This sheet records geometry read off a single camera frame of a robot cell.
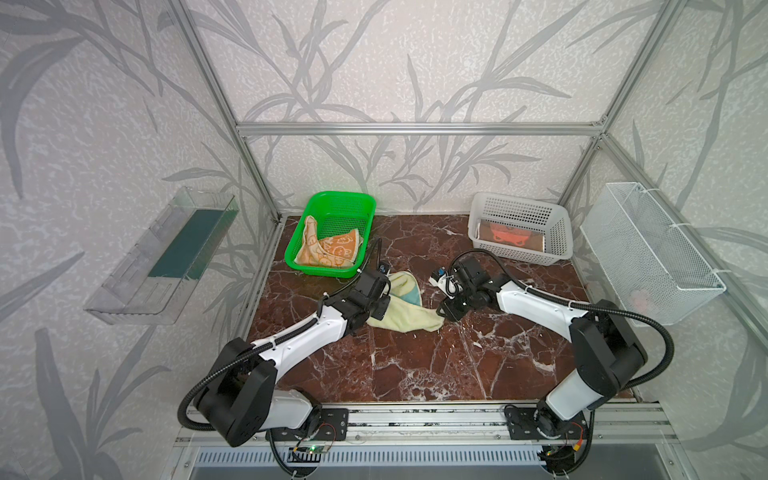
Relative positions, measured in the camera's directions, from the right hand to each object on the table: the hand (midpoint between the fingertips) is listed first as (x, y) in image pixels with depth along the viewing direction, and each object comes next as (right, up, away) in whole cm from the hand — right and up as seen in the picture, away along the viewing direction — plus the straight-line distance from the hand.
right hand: (442, 298), depth 90 cm
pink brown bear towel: (+29, +20, +22) cm, 41 cm away
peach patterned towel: (-37, +14, +18) cm, 43 cm away
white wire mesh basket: (+42, +12, -26) cm, 51 cm away
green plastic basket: (-40, +29, +29) cm, 58 cm away
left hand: (-18, +4, -2) cm, 19 cm away
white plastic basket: (+44, +27, +24) cm, 57 cm away
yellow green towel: (-11, -4, -1) cm, 12 cm away
